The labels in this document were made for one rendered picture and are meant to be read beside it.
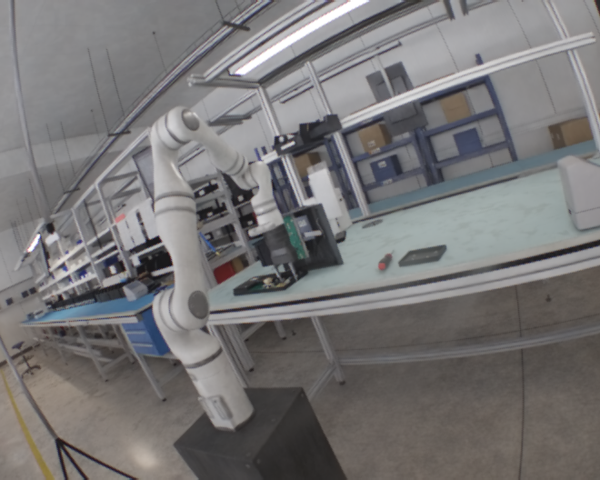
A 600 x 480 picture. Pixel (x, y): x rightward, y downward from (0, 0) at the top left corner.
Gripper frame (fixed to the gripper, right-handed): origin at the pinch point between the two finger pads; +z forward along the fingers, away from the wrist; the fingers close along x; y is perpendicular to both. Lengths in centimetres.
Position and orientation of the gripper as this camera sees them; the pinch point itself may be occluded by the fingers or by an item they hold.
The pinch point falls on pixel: (290, 283)
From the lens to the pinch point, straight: 104.0
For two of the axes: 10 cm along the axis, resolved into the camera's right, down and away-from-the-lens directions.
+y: 4.0, -2.8, 8.7
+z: 3.5, 9.3, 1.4
